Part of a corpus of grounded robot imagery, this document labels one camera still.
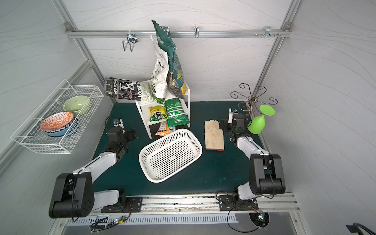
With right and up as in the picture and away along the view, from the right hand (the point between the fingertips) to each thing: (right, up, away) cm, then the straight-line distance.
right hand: (227, 118), depth 92 cm
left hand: (-63, -7, -3) cm, 63 cm away
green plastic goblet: (+12, -3, -15) cm, 20 cm away
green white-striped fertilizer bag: (-33, +3, -4) cm, 33 cm away
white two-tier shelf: (-48, +7, -17) cm, 51 cm away
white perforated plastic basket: (-36, -23, -1) cm, 43 cm away
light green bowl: (-82, +8, -18) cm, 85 cm away
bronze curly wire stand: (+11, +10, -12) cm, 19 cm away
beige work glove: (-8, -12, +7) cm, 16 cm away
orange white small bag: (-42, -7, +4) cm, 42 cm away
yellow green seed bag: (-44, +4, -4) cm, 44 cm away
